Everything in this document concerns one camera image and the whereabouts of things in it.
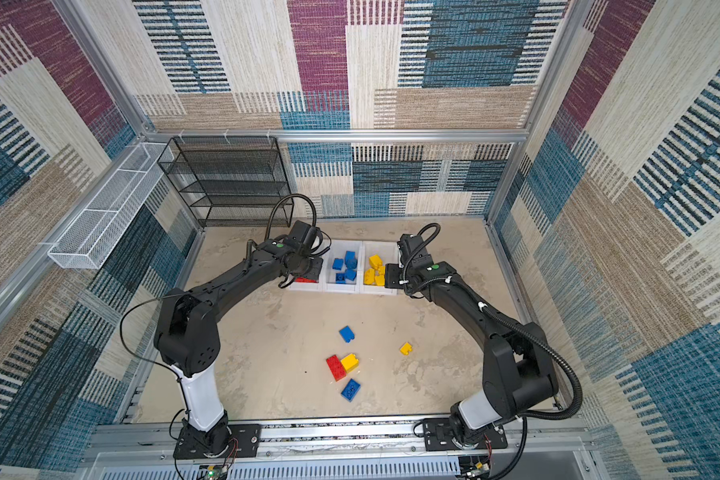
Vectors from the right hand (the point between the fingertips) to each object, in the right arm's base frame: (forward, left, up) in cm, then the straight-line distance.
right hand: (396, 279), depth 88 cm
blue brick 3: (+9, +14, -11) cm, 20 cm away
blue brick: (+15, +14, -9) cm, 22 cm away
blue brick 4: (-11, +15, -11) cm, 22 cm away
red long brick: (-21, +18, -11) cm, 30 cm away
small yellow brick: (-16, -2, -12) cm, 20 cm away
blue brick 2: (+15, +18, -11) cm, 26 cm away
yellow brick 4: (-20, +14, -11) cm, 26 cm away
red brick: (+6, +28, -8) cm, 30 cm away
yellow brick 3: (+13, +5, -9) cm, 17 cm away
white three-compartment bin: (+18, 0, -9) cm, 20 cm away
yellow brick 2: (+7, +8, -8) cm, 13 cm away
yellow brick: (+7, +4, -10) cm, 13 cm away
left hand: (+7, +24, 0) cm, 25 cm away
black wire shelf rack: (+42, +57, +4) cm, 71 cm away
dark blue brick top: (+7, +17, -9) cm, 20 cm away
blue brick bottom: (-26, +14, -13) cm, 33 cm away
